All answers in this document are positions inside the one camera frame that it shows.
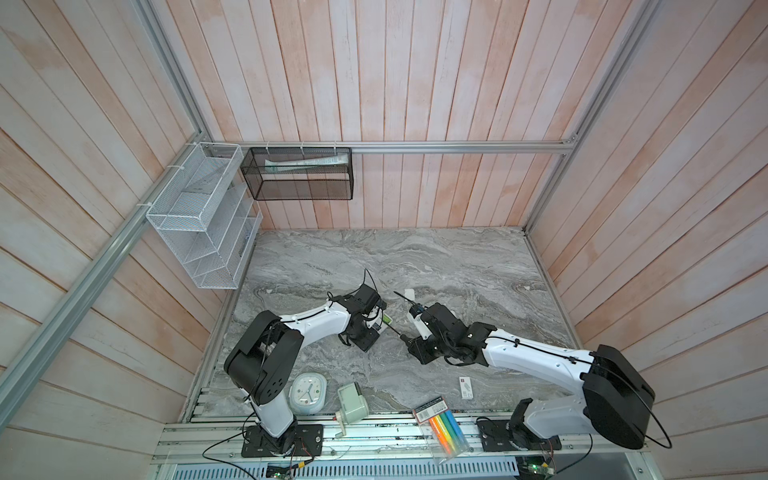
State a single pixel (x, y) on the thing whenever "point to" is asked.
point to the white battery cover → (409, 293)
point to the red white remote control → (377, 323)
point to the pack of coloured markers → (441, 430)
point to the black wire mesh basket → (299, 173)
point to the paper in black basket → (272, 166)
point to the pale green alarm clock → (308, 393)
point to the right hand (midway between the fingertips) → (411, 347)
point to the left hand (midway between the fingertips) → (362, 342)
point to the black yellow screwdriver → (388, 320)
